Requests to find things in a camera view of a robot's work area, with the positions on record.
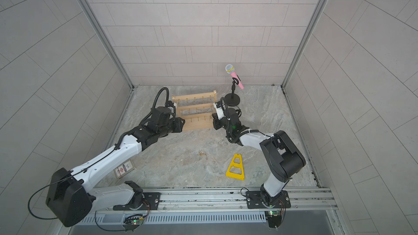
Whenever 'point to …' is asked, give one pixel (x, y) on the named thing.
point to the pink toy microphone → (229, 68)
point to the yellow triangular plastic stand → (234, 175)
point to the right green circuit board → (274, 218)
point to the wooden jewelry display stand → (196, 109)
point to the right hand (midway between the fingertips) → (213, 114)
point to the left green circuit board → (133, 222)
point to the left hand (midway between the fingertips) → (187, 119)
